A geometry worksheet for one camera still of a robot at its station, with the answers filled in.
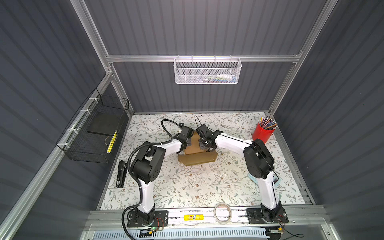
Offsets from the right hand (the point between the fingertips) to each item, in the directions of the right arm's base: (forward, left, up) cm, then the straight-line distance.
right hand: (205, 144), depth 99 cm
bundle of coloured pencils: (+10, -41, +10) cm, 43 cm away
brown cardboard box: (-8, +8, +1) cm, 11 cm away
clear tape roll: (-42, -11, -3) cm, 43 cm away
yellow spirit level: (-42, +6, -1) cm, 43 cm away
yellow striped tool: (-15, +46, +26) cm, 55 cm away
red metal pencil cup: (+3, -35, +7) cm, 36 cm away
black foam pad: (-6, +50, +30) cm, 59 cm away
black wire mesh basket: (-11, +56, +26) cm, 63 cm away
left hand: (+4, +14, 0) cm, 15 cm away
